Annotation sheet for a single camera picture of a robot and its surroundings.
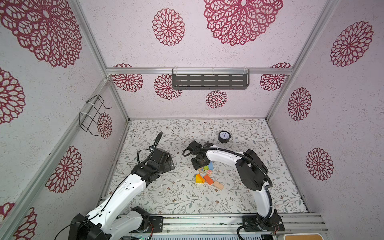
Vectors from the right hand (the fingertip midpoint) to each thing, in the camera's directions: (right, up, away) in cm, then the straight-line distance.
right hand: (196, 163), depth 95 cm
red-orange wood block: (+7, -9, -5) cm, 12 cm away
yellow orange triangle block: (+1, -8, -7) cm, 11 cm away
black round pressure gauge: (+20, +17, +12) cm, 29 cm away
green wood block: (+6, -2, -3) cm, 7 cm away
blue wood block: (+9, -1, 0) cm, 9 cm away
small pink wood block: (+8, -5, -3) cm, 10 cm away
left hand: (-18, +1, -13) cm, 22 cm away
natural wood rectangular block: (+12, -11, -9) cm, 19 cm away
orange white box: (+47, -27, -28) cm, 61 cm away
